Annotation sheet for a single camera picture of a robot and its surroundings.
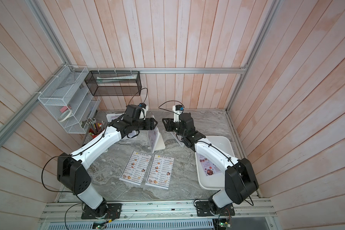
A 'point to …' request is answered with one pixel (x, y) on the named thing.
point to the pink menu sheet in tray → (209, 167)
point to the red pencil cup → (95, 128)
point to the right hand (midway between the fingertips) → (162, 119)
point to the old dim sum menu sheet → (160, 173)
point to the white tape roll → (64, 115)
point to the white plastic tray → (211, 175)
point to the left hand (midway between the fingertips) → (152, 124)
